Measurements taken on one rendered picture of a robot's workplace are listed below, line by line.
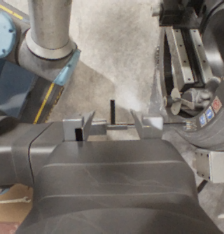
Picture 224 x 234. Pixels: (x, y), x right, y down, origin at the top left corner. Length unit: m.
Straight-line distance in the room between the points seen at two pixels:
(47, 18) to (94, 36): 0.81
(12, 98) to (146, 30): 0.95
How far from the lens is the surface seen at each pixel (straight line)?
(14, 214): 1.30
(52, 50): 0.57
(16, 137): 0.18
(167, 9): 0.74
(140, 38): 1.29
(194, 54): 0.74
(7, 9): 1.12
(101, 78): 1.26
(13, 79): 0.97
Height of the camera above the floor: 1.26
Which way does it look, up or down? 74 degrees down
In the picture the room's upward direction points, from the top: 179 degrees clockwise
